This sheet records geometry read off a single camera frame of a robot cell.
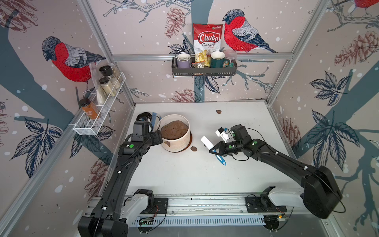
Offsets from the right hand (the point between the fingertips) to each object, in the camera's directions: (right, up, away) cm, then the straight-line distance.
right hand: (211, 150), depth 76 cm
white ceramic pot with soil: (-21, +8, +13) cm, 26 cm away
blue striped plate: (-38, +16, +34) cm, 54 cm away
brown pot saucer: (-11, +1, +19) cm, 22 cm away
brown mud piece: (+11, +21, +39) cm, 46 cm away
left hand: (-27, +10, +1) cm, 29 cm away
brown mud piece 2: (-9, -4, +19) cm, 21 cm away
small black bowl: (-46, +19, +31) cm, 59 cm away
